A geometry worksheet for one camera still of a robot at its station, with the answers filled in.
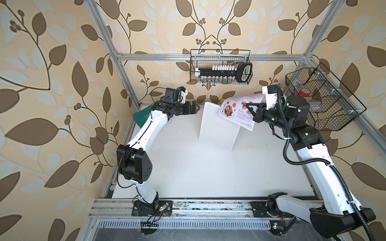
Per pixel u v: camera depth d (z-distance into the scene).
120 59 0.95
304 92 0.81
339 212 0.37
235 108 0.69
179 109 0.70
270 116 0.55
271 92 0.53
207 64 0.94
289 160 0.44
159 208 0.73
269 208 0.66
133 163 0.46
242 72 0.84
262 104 0.57
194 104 0.74
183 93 0.75
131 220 0.72
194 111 0.74
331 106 0.72
